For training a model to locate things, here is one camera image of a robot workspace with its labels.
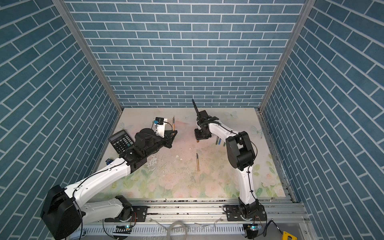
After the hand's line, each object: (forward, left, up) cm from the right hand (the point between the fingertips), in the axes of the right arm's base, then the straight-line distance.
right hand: (197, 135), depth 100 cm
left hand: (-13, +9, +21) cm, 26 cm away
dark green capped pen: (-18, -12, +25) cm, 33 cm away
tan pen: (-18, -2, -4) cm, 18 cm away
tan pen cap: (-2, 0, -4) cm, 4 cm away
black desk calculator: (-7, +51, -1) cm, 52 cm away
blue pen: (0, -15, -5) cm, 16 cm away
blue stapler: (-22, +52, 0) cm, 56 cm away
